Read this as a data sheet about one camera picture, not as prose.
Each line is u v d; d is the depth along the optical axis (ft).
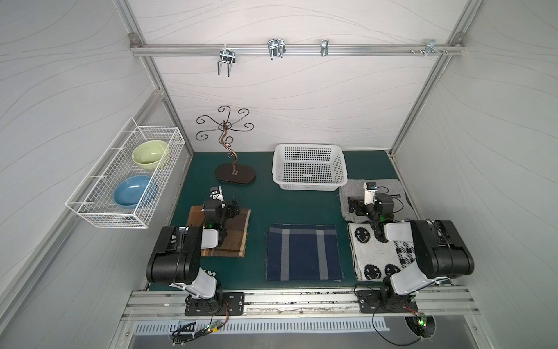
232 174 3.63
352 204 2.89
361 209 2.83
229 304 2.41
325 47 2.56
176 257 1.50
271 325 2.31
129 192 2.12
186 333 2.26
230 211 2.84
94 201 1.91
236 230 2.88
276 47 2.51
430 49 2.52
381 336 2.13
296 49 2.57
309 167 4.03
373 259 2.63
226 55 2.56
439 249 1.55
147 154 2.40
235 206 2.83
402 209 2.46
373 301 2.42
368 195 2.76
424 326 2.34
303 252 2.74
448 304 2.45
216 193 2.67
